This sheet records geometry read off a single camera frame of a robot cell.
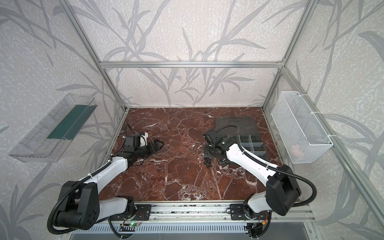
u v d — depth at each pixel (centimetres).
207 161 91
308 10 72
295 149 75
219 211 75
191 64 97
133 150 68
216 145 61
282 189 41
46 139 64
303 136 61
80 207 41
